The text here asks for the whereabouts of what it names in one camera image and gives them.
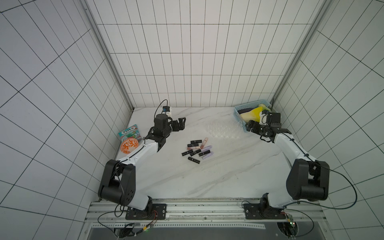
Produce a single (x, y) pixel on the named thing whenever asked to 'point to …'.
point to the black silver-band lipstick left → (187, 152)
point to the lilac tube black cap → (206, 148)
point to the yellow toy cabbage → (254, 114)
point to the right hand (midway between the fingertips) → (246, 124)
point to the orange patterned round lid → (127, 143)
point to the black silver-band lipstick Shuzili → (194, 152)
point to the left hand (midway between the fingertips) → (177, 121)
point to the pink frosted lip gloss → (193, 147)
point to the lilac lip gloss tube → (207, 155)
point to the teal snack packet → (131, 132)
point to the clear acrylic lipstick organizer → (227, 128)
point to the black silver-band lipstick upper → (193, 145)
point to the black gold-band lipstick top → (196, 141)
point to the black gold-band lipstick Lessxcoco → (204, 153)
